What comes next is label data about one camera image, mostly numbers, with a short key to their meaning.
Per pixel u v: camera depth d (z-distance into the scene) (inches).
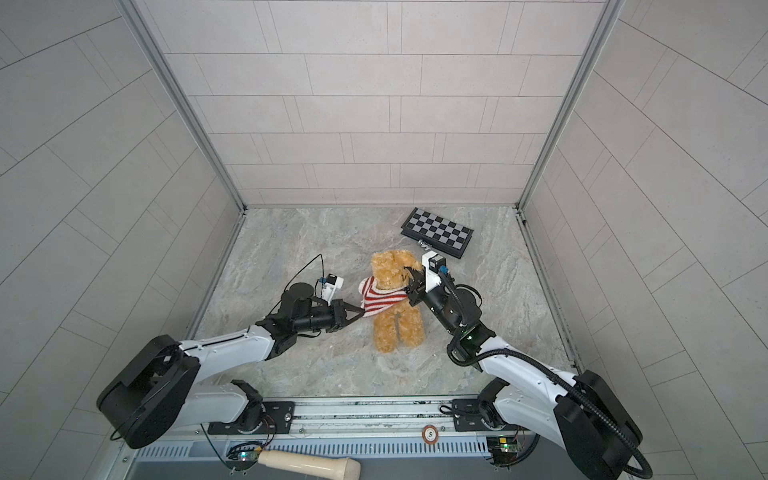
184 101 34.1
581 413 15.7
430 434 27.3
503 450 26.7
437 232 41.3
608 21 28.3
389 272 27.4
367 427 27.8
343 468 24.4
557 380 17.4
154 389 16.1
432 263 24.0
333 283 30.3
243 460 25.4
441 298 25.6
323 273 29.7
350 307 30.1
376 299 29.2
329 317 28.3
